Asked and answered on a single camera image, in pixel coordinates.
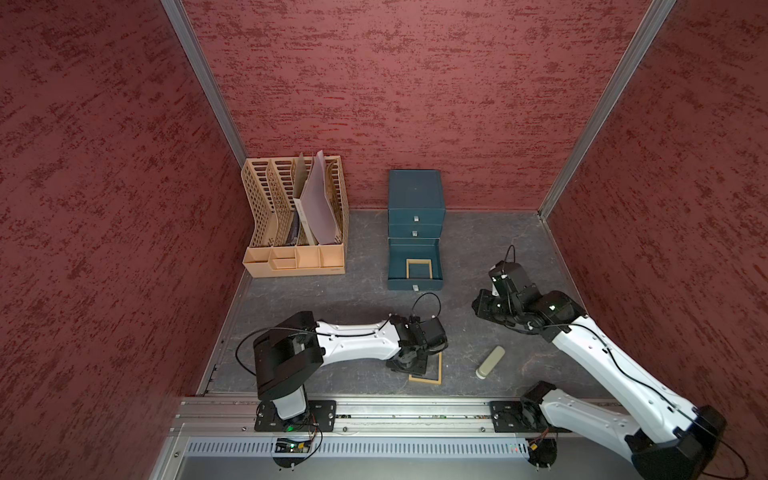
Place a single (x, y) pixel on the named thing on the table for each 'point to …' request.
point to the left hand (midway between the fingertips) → (410, 373)
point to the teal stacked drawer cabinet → (416, 206)
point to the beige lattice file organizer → (279, 244)
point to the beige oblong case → (490, 362)
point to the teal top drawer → (417, 216)
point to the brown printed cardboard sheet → (299, 173)
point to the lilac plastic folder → (317, 205)
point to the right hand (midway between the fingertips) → (474, 312)
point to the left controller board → (287, 445)
